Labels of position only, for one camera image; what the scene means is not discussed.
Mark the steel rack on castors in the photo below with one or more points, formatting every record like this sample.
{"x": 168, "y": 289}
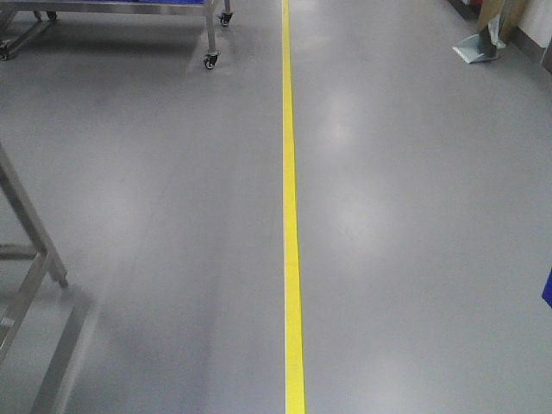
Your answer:
{"x": 210, "y": 34}

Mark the pale green dustpan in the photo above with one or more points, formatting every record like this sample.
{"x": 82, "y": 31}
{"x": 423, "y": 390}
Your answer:
{"x": 470, "y": 49}

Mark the brown cardboard sheet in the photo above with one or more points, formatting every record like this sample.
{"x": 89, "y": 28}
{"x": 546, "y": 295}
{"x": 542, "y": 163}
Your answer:
{"x": 513, "y": 17}

